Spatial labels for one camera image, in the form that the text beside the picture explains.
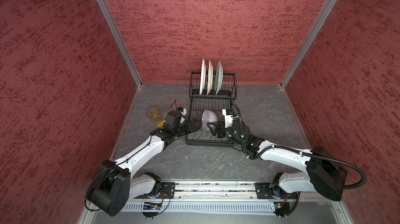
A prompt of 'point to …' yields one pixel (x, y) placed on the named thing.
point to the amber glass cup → (153, 113)
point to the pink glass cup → (174, 103)
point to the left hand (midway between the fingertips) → (196, 128)
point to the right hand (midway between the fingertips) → (210, 126)
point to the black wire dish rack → (198, 103)
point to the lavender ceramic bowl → (209, 116)
